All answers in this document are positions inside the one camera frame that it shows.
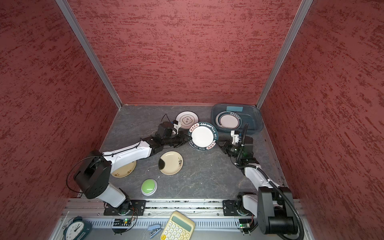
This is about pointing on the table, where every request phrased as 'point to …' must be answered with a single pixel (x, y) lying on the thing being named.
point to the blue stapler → (154, 229)
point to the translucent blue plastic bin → (250, 115)
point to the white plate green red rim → (228, 120)
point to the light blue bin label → (234, 108)
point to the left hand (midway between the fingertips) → (192, 140)
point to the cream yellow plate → (171, 163)
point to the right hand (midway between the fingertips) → (213, 144)
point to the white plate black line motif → (187, 118)
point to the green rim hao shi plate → (203, 136)
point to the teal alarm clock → (77, 229)
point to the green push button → (149, 187)
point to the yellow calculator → (179, 226)
